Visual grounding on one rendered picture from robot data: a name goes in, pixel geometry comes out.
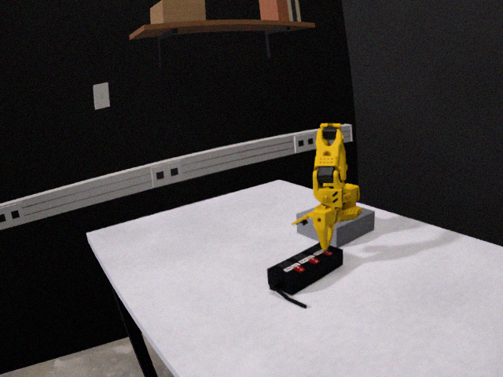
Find black power strip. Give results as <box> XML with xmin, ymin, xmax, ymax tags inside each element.
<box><xmin>267</xmin><ymin>242</ymin><xmax>343</xmax><ymax>308</ymax></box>

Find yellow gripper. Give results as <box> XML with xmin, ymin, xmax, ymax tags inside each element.
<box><xmin>292</xmin><ymin>204</ymin><xmax>343</xmax><ymax>251</ymax></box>

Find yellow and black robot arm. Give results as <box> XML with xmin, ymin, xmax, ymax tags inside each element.
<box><xmin>313</xmin><ymin>123</ymin><xmax>362</xmax><ymax>221</ymax></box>

